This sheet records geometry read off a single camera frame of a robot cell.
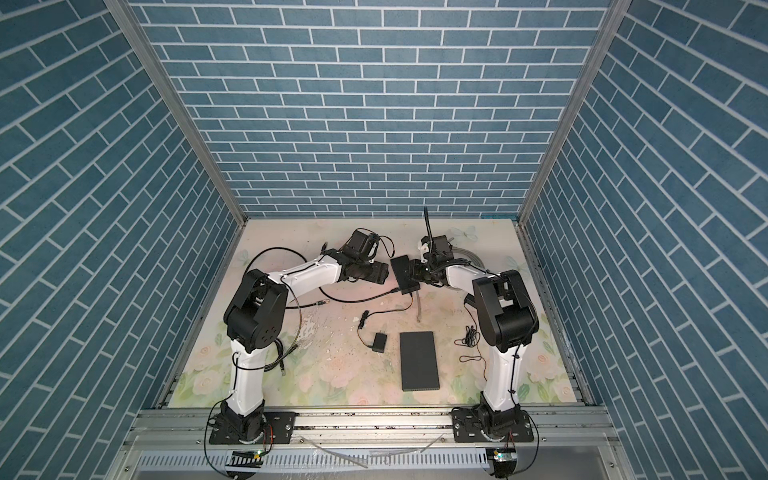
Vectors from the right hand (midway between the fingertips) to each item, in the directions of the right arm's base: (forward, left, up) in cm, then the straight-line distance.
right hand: (407, 268), depth 100 cm
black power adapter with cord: (-24, +7, -3) cm, 25 cm away
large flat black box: (-31, -6, -4) cm, 32 cm away
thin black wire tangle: (-21, -21, -5) cm, 30 cm away
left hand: (-2, +9, +1) cm, 9 cm away
